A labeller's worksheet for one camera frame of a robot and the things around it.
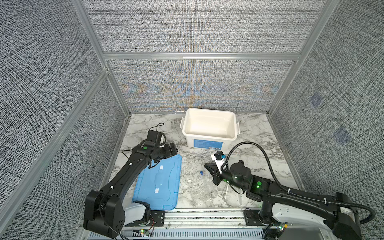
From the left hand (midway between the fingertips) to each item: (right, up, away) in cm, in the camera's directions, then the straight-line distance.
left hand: (171, 152), depth 83 cm
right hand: (+18, -4, -12) cm, 22 cm away
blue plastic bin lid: (-7, -19, +1) cm, 20 cm away
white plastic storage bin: (+24, +12, +27) cm, 38 cm away
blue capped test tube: (+17, -12, +2) cm, 21 cm away
